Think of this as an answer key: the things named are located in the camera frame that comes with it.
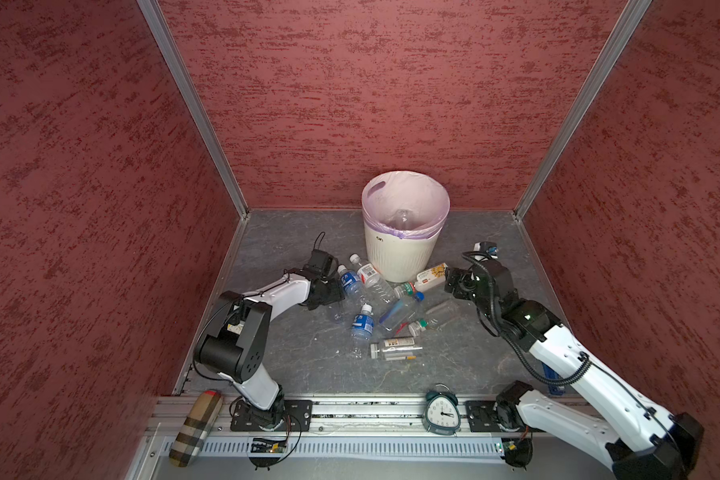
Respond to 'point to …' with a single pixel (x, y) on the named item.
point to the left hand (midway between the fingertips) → (332, 301)
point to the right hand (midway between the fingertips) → (457, 278)
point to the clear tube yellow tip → (399, 358)
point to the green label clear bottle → (405, 289)
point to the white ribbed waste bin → (402, 260)
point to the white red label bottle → (374, 281)
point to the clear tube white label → (375, 349)
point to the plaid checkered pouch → (195, 427)
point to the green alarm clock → (441, 413)
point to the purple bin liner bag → (405, 204)
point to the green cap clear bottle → (441, 316)
